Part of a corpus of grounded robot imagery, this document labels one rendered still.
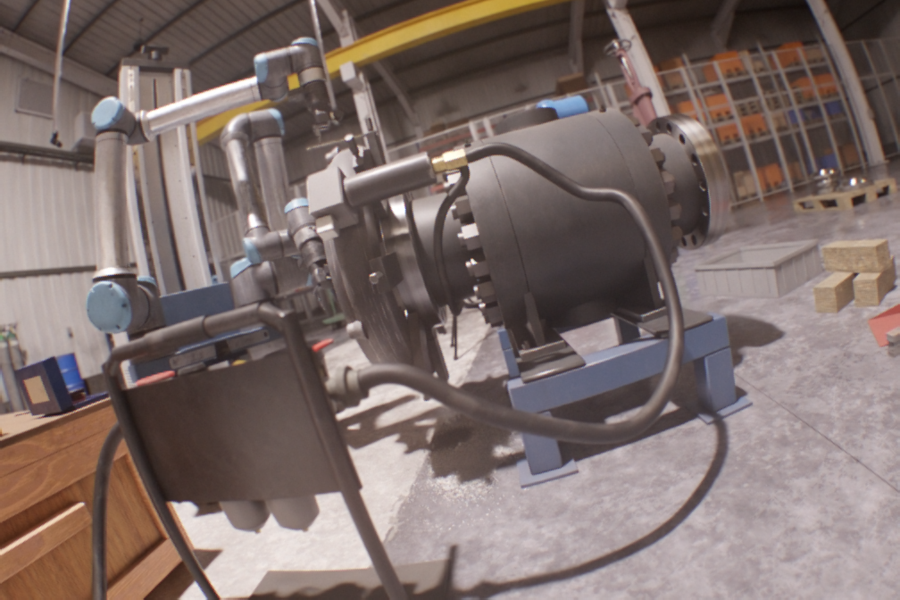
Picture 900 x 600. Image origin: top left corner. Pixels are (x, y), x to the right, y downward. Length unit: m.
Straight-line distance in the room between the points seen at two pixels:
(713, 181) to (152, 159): 2.03
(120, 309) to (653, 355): 1.39
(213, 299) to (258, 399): 1.20
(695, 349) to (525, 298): 0.45
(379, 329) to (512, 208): 0.43
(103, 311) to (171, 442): 0.71
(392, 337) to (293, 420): 0.52
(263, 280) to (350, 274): 0.74
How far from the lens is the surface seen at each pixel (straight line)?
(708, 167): 1.30
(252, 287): 1.68
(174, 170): 1.95
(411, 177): 0.92
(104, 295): 1.35
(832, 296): 1.75
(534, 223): 1.05
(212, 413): 0.64
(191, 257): 1.85
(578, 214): 1.07
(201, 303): 1.74
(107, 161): 1.47
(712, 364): 1.12
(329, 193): 0.95
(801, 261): 2.25
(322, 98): 1.38
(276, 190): 1.72
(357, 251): 0.99
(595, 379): 1.00
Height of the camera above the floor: 0.55
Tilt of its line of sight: level
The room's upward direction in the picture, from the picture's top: 16 degrees counter-clockwise
